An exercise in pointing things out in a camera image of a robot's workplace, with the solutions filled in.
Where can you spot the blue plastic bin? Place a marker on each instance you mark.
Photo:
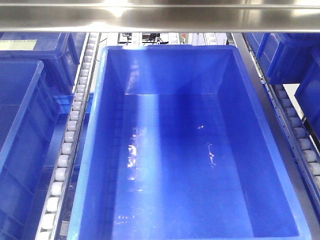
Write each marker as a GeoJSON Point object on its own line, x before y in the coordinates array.
{"type": "Point", "coordinates": [287, 62]}
{"type": "Point", "coordinates": [20, 150]}
{"type": "Point", "coordinates": [175, 175]}
{"type": "Point", "coordinates": [63, 102]}

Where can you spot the steel roller rack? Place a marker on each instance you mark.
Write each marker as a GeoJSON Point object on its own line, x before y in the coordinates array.
{"type": "Point", "coordinates": [160, 17]}

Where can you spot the blue bin with pale label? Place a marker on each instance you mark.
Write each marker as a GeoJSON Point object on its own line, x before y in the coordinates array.
{"type": "Point", "coordinates": [57, 70]}

